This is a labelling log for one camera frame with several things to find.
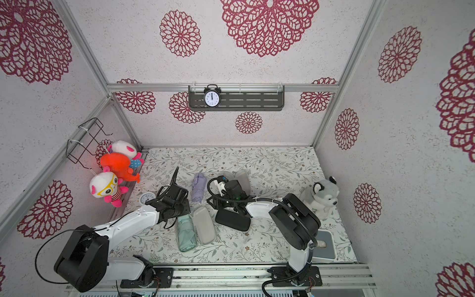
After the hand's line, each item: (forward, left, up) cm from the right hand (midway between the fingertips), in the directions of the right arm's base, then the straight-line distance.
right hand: (208, 198), depth 88 cm
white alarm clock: (+2, +33, -4) cm, 33 cm away
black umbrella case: (-8, -12, -6) cm, 16 cm away
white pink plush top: (+21, +44, +12) cm, 50 cm away
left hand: (-3, +11, -4) cm, 12 cm away
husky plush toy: (-3, -49, +8) cm, 50 cm away
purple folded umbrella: (+10, +7, -6) cm, 13 cm away
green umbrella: (-18, +7, -4) cm, 20 cm away
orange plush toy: (+10, +41, +14) cm, 44 cm away
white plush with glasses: (-1, +43, +12) cm, 44 cm away
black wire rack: (+15, +52, +25) cm, 59 cm away
